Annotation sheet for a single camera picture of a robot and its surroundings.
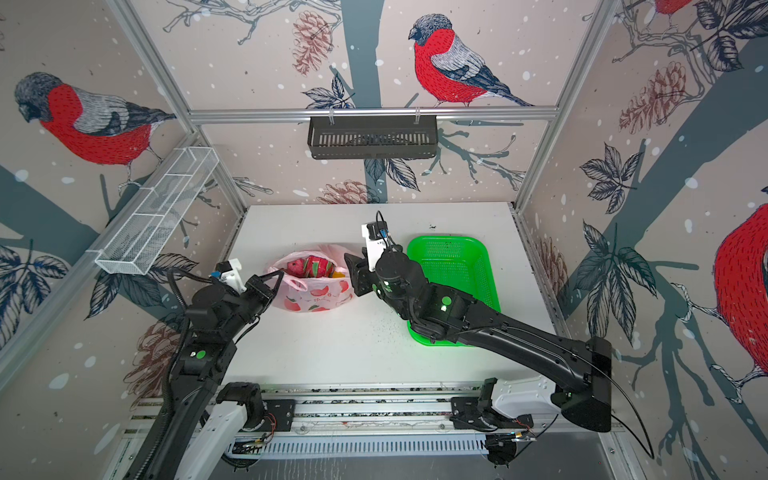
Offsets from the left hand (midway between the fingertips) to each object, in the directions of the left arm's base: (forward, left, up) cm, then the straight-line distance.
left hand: (282, 272), depth 71 cm
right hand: (-2, -17, +8) cm, 19 cm away
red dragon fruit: (+14, 0, -19) cm, 24 cm away
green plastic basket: (+18, -51, -23) cm, 59 cm away
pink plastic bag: (+2, -4, -15) cm, 15 cm away
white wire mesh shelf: (+5, +36, +4) cm, 37 cm away
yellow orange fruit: (+11, -9, -20) cm, 25 cm away
